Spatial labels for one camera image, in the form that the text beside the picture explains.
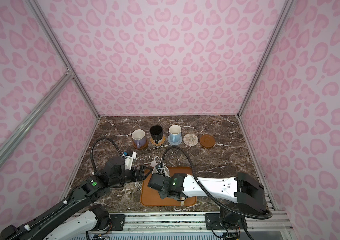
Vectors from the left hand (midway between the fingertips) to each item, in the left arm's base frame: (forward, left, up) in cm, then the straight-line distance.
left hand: (148, 169), depth 74 cm
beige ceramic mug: (-13, -17, -10) cm, 23 cm away
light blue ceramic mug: (+32, -14, -11) cm, 36 cm away
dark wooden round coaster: (+27, -36, -16) cm, 48 cm away
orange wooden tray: (-8, 0, -19) cm, 20 cm away
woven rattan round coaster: (+25, -3, -14) cm, 29 cm away
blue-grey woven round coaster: (+26, -13, -17) cm, 33 cm away
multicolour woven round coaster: (+28, -24, -16) cm, 40 cm away
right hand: (-6, -7, -8) cm, 13 cm away
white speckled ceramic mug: (-3, -8, +5) cm, 10 cm away
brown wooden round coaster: (+21, +10, -15) cm, 28 cm away
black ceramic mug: (+30, -1, -9) cm, 32 cm away
